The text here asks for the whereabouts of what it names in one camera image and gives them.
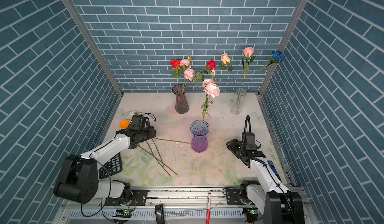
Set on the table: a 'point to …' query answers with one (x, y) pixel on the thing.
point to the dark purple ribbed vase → (181, 102)
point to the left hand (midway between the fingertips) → (156, 132)
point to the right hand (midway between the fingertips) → (230, 145)
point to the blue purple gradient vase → (199, 129)
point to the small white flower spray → (131, 113)
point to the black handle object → (159, 214)
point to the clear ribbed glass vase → (237, 104)
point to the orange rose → (124, 124)
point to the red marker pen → (208, 218)
